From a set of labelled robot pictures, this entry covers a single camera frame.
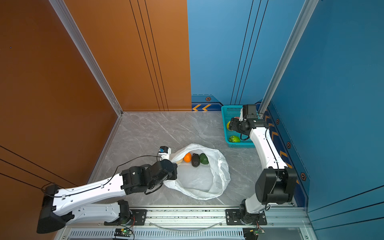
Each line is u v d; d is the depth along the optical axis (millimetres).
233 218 725
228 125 847
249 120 587
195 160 886
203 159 891
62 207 403
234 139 961
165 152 633
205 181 850
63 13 711
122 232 708
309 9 698
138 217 743
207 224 726
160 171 506
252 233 700
